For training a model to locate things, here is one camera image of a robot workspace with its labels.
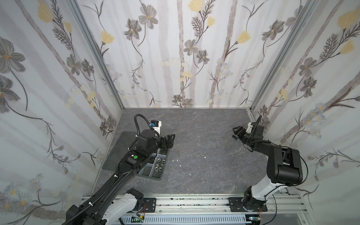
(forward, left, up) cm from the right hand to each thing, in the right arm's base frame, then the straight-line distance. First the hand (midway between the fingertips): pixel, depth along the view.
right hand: (234, 127), depth 96 cm
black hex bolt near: (-2, -3, -9) cm, 10 cm away
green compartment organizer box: (-26, +52, -10) cm, 59 cm away
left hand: (-14, +45, +14) cm, 49 cm away
